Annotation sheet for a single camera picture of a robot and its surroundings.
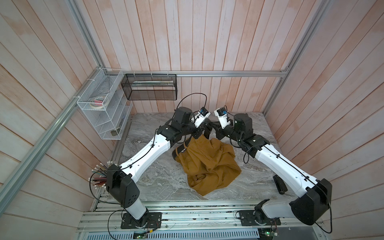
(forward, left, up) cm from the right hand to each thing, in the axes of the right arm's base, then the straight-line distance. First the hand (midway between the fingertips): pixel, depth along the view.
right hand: (211, 122), depth 76 cm
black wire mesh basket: (+40, +41, -5) cm, 58 cm away
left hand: (-2, +4, -1) cm, 5 cm away
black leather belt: (-9, +16, -11) cm, 22 cm away
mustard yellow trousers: (-15, 0, -17) cm, 23 cm away
